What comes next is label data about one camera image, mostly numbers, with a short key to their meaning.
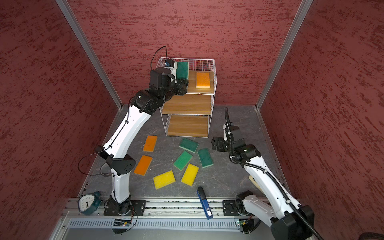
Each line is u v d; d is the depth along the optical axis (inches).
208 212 27.9
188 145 38.2
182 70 26.2
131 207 29.1
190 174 33.6
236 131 23.0
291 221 14.5
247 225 28.0
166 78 19.5
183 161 35.3
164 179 32.5
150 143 37.9
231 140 22.4
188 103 34.7
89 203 28.5
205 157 36.0
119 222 28.6
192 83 29.6
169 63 22.4
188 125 41.9
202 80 29.4
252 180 32.4
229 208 29.1
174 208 29.8
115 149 18.4
